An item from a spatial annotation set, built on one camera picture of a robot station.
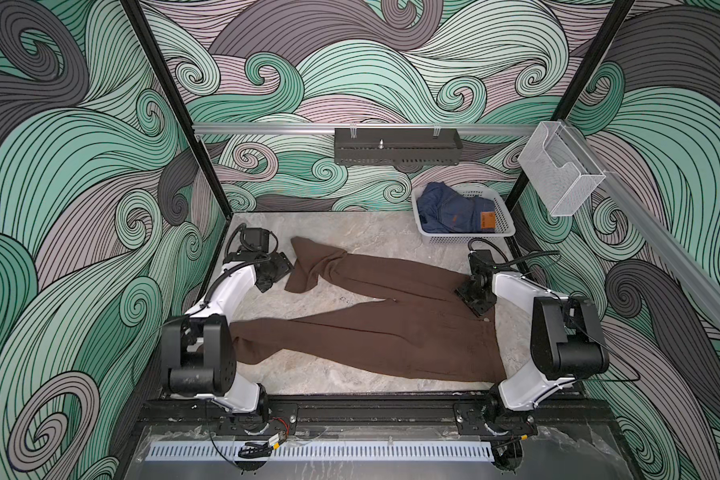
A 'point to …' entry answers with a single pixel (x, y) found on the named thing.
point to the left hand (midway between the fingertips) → (284, 267)
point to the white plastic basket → (505, 227)
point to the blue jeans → (441, 209)
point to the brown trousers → (422, 329)
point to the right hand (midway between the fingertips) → (464, 298)
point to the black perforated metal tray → (397, 146)
